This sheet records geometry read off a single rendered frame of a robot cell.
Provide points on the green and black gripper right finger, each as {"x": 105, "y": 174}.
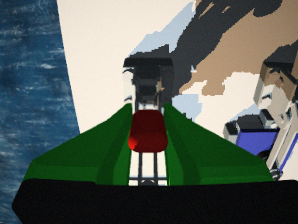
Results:
{"x": 197, "y": 156}

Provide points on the white fixture plate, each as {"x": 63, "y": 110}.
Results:
{"x": 217, "y": 48}

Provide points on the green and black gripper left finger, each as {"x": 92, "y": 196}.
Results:
{"x": 98, "y": 154}

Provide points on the blue rectangular block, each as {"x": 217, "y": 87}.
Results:
{"x": 254, "y": 138}

